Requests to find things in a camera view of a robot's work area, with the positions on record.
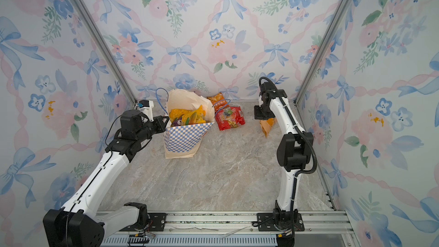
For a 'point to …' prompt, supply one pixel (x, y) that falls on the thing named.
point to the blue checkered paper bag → (183, 141)
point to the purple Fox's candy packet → (177, 123)
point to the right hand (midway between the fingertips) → (261, 116)
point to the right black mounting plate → (264, 222)
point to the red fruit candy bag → (229, 117)
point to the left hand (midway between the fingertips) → (169, 116)
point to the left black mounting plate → (156, 222)
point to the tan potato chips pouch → (267, 124)
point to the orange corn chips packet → (218, 101)
